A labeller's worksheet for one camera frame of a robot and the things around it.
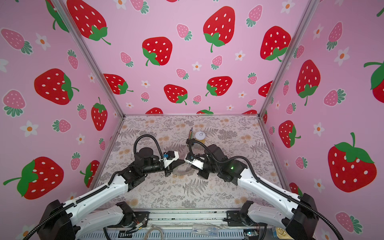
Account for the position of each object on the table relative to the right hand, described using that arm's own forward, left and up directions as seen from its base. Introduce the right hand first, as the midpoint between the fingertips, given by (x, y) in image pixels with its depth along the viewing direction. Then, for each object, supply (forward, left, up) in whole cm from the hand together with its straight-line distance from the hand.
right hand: (192, 163), depth 74 cm
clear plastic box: (-25, -9, -18) cm, 32 cm away
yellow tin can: (+28, -1, -13) cm, 31 cm away
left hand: (0, +4, +3) cm, 5 cm away
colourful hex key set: (+29, +7, -17) cm, 35 cm away
